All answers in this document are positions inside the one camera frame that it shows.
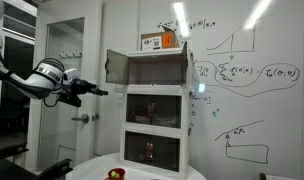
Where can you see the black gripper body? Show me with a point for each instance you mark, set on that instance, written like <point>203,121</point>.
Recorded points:
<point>78,86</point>

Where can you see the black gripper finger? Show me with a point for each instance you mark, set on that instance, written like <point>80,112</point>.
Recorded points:
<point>97,91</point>

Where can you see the compartment door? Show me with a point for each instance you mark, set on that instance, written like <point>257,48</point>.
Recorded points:
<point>158,151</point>
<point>156,110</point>
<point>116,67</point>

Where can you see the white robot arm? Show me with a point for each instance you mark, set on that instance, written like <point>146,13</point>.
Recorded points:
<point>50,76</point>

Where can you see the red items in cabinet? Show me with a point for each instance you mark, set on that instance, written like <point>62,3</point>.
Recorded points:
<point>146,114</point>

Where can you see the white stacked cabinet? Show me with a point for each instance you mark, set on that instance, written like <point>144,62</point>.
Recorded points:
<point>161,72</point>

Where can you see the round white table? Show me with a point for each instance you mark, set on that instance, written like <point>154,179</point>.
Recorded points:
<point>98,168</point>

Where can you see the green object in mug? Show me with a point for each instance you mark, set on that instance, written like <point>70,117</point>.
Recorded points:
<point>114,174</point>

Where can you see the cardboard box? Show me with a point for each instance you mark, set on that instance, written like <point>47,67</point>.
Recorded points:
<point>159,40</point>

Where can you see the silver door handle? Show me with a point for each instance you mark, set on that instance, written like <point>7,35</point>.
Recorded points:
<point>83,118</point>

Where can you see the wall whiteboard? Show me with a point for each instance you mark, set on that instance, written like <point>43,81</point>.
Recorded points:
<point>248,102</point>

